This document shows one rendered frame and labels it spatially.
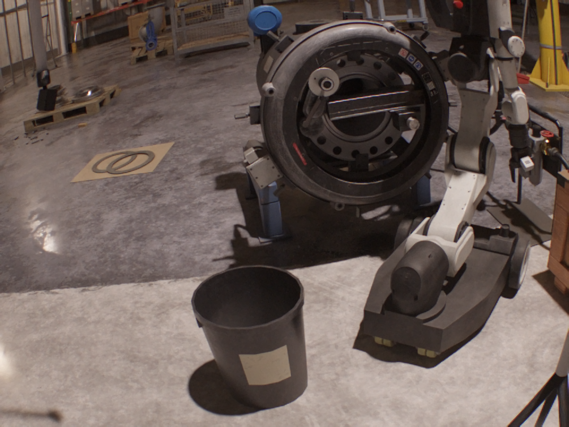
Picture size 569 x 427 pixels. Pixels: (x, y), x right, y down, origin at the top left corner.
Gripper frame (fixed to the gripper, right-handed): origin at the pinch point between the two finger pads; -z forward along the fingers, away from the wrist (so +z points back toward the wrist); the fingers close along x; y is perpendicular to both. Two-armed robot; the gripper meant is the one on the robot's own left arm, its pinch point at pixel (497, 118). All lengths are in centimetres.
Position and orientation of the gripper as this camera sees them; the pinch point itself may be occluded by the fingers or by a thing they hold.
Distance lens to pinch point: 251.9
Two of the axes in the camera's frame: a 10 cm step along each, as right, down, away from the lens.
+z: -1.1, -8.9, -4.4
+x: 2.8, -4.5, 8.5
